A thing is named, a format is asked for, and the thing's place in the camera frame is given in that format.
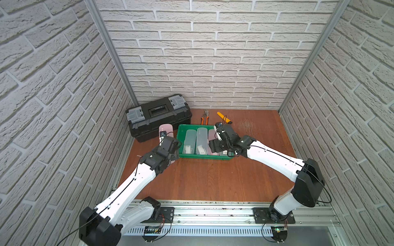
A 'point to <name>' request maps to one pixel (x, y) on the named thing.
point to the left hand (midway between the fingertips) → (172, 147)
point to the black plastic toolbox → (144, 120)
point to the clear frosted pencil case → (189, 144)
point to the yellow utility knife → (227, 120)
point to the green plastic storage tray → (181, 129)
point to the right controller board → (279, 233)
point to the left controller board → (151, 233)
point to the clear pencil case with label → (202, 141)
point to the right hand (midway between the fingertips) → (218, 141)
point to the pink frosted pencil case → (169, 128)
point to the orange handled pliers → (207, 114)
